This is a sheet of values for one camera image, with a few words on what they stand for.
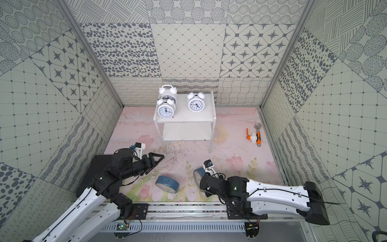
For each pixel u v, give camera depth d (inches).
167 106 25.5
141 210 29.0
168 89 27.6
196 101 27.1
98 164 32.9
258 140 39.6
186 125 35.6
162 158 27.7
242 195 19.0
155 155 26.9
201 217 28.6
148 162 25.3
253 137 39.5
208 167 25.4
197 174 31.4
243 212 25.8
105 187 19.9
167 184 28.1
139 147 27.5
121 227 28.2
